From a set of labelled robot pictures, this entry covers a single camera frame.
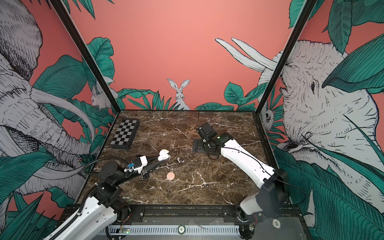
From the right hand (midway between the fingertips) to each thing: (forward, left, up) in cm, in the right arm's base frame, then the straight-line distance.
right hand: (199, 147), depth 79 cm
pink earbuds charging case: (-10, +17, -17) cm, 25 cm away
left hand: (-12, +16, +11) cm, 23 cm away
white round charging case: (-12, +15, +13) cm, 23 cm away
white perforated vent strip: (-35, +12, -17) cm, 41 cm away
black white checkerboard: (+18, +51, -13) cm, 56 cm away
